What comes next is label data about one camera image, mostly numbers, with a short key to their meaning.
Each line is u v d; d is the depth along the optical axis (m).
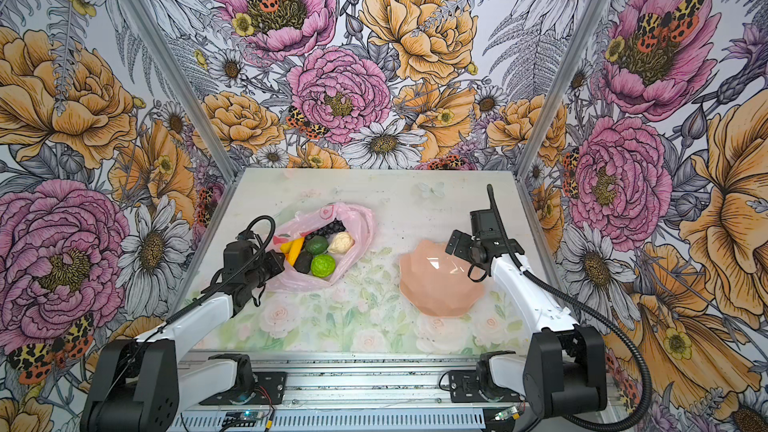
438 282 0.91
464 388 0.74
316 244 0.96
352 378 0.78
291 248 0.93
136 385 0.43
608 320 0.41
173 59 0.90
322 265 0.89
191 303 0.55
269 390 0.73
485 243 0.60
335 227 1.00
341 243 0.96
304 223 0.94
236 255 0.70
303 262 0.92
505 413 0.72
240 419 0.71
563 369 0.41
